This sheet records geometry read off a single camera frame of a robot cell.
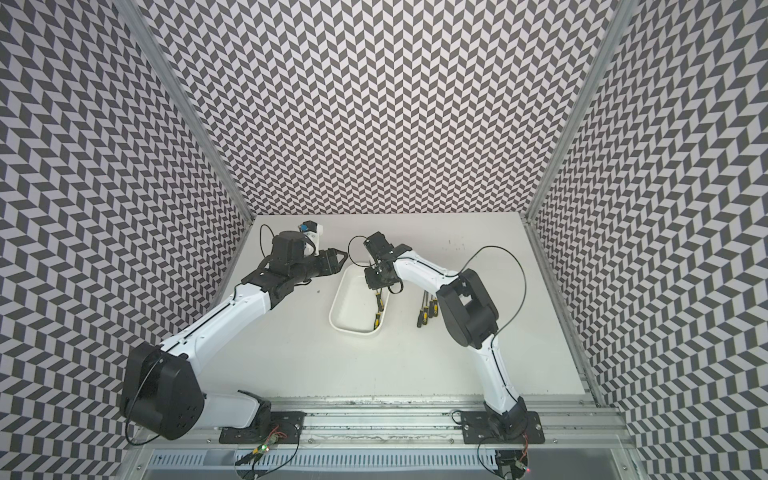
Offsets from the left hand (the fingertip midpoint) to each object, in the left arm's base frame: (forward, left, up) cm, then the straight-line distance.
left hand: (341, 258), depth 83 cm
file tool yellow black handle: (-10, -9, -18) cm, 23 cm away
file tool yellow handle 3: (-6, -27, -18) cm, 33 cm away
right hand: (+1, -8, -16) cm, 18 cm away
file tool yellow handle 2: (-9, -24, -18) cm, 31 cm away
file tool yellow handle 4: (-8, -23, -19) cm, 31 cm away
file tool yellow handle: (-5, -10, -17) cm, 21 cm away
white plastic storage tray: (-5, -1, -19) cm, 20 cm away
